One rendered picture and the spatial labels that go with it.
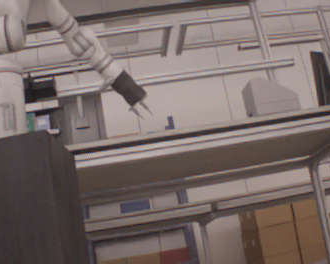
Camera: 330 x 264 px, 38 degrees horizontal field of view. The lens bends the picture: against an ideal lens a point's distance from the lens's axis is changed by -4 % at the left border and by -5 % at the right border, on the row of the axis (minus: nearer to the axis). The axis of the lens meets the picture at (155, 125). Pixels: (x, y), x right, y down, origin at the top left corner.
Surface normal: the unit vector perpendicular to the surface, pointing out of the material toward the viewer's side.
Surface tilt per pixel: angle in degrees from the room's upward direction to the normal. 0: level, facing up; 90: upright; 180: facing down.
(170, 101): 90
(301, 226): 90
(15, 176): 90
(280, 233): 90
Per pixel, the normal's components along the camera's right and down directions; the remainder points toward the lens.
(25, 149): -0.07, -0.26
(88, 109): 0.11, -0.16
